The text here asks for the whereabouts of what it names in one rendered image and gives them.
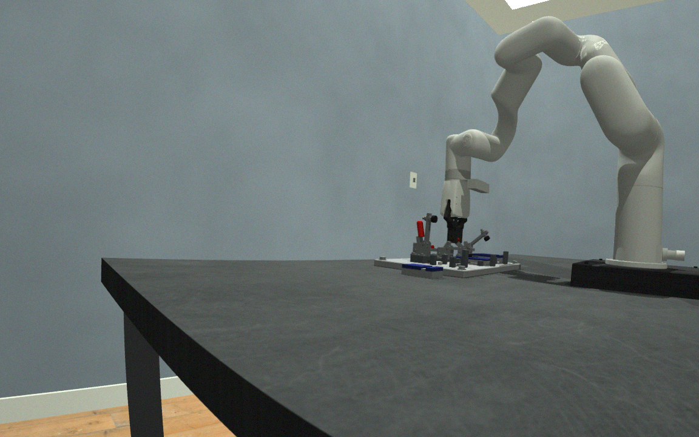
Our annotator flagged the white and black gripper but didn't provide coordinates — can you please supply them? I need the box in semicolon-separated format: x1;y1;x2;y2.
441;179;470;243

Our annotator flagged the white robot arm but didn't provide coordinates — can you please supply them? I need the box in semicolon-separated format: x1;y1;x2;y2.
445;16;685;269

